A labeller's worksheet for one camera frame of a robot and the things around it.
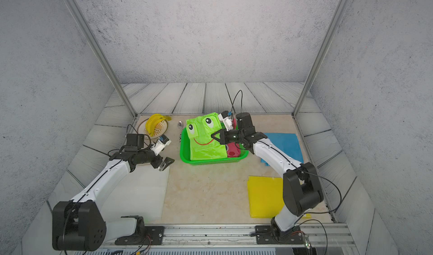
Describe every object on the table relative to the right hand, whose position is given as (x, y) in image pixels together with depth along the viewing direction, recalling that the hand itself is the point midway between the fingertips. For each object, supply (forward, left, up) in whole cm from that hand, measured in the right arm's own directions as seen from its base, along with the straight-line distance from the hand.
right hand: (213, 136), depth 80 cm
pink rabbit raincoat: (+7, -10, -22) cm, 25 cm away
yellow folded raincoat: (-21, -25, -22) cm, 40 cm away
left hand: (-4, +23, -9) cm, 25 cm away
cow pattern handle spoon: (+26, +25, -22) cm, 42 cm away
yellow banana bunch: (+25, +42, -16) cm, 51 cm away
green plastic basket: (+2, +17, -18) cm, 25 cm away
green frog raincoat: (-2, +5, -6) cm, 8 cm away
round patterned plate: (+21, +37, -21) cm, 47 cm away
